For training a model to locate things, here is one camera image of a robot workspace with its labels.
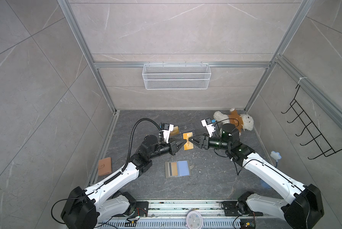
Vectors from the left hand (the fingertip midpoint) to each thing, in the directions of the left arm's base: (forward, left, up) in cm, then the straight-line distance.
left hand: (188, 141), depth 67 cm
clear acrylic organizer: (+23, -2, -21) cm, 31 cm away
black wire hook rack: (-3, -58, +5) cm, 58 cm away
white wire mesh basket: (+54, +3, +1) cm, 54 cm away
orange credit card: (+21, +5, -21) cm, 30 cm away
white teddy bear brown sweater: (+29, -44, -23) cm, 58 cm away
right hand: (+2, -3, -2) cm, 4 cm away
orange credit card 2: (-3, +7, -27) cm, 28 cm away
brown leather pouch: (0, +51, -27) cm, 57 cm away
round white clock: (-30, -2, -26) cm, 39 cm away
